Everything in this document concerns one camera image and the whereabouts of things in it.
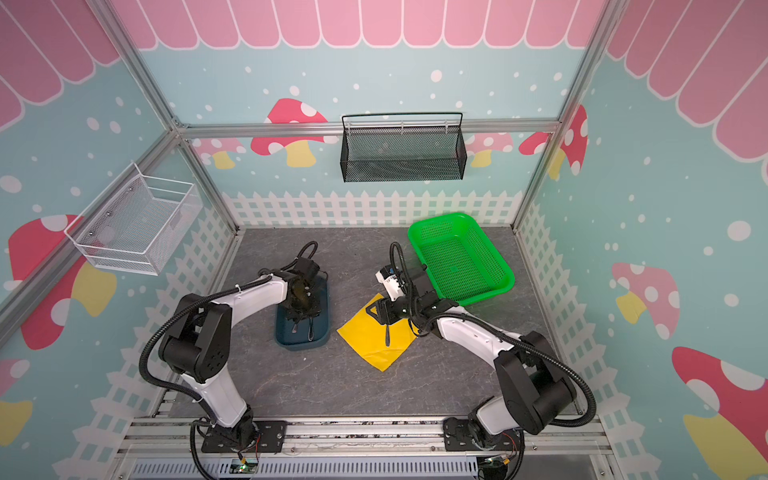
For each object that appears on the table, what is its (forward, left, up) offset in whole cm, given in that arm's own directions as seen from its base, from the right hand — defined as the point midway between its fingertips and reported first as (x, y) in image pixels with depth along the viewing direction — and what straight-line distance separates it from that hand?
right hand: (373, 306), depth 84 cm
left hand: (+2, +20, -11) cm, 23 cm away
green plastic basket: (+29, -31, -15) cm, 45 cm away
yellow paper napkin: (-3, +2, -13) cm, 13 cm away
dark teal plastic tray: (-5, +27, -11) cm, 29 cm away
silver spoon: (-1, +26, -14) cm, 29 cm away
